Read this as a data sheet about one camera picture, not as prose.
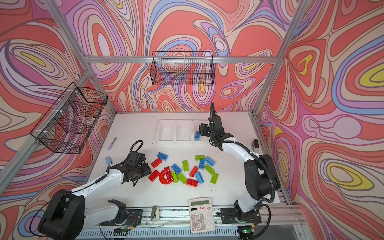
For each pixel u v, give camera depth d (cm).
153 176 86
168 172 86
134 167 68
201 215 73
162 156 94
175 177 84
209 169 89
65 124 68
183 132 106
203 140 104
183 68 98
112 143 102
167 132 108
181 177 85
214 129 68
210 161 91
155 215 73
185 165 91
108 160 91
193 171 86
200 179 84
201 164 91
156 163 91
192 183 84
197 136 102
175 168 90
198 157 94
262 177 46
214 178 85
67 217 40
